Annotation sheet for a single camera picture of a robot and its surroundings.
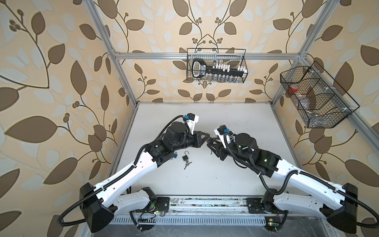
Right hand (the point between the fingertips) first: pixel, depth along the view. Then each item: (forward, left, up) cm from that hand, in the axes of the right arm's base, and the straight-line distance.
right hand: (211, 143), depth 69 cm
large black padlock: (+4, +14, -26) cm, 30 cm away
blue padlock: (+7, +20, -26) cm, 34 cm away
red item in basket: (+34, -53, +4) cm, 63 cm away
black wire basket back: (+40, -8, +8) cm, 42 cm away
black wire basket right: (+16, -56, +9) cm, 59 cm away
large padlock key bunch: (+1, +13, -26) cm, 29 cm away
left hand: (+1, 0, +5) cm, 5 cm away
